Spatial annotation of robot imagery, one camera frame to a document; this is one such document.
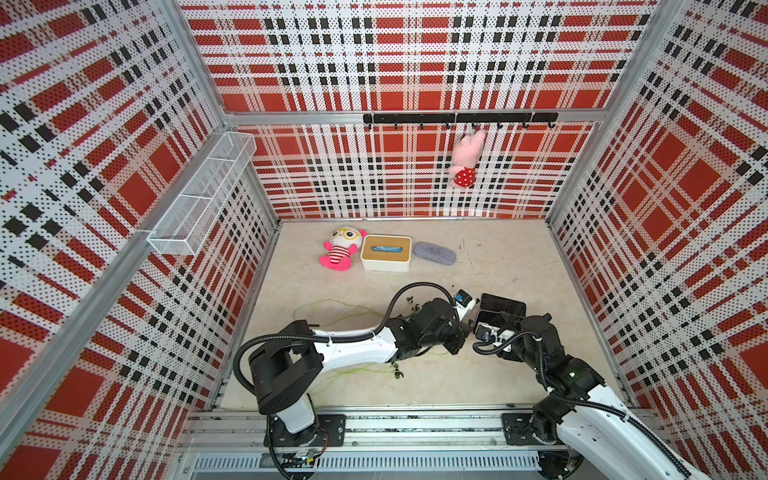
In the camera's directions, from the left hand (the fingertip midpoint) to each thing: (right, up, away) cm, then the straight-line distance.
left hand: (472, 329), depth 79 cm
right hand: (+10, +2, +2) cm, 11 cm away
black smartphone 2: (+7, +2, +1) cm, 7 cm away
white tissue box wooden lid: (-23, +20, +27) cm, 41 cm away
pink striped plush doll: (-40, +23, +26) cm, 53 cm away
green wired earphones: (-33, +1, +18) cm, 37 cm away
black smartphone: (+14, +2, +22) cm, 26 cm away
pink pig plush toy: (+1, +52, +14) cm, 53 cm away
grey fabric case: (-7, +20, +29) cm, 36 cm away
